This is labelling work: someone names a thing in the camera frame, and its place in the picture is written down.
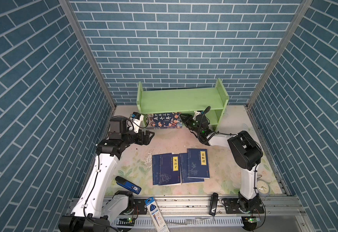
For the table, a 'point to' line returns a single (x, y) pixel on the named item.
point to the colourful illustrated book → (160, 121)
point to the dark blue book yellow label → (169, 169)
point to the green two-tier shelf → (183, 100)
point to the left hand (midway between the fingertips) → (147, 131)
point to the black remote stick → (213, 204)
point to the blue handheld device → (126, 184)
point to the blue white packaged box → (152, 207)
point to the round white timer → (263, 186)
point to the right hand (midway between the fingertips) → (178, 114)
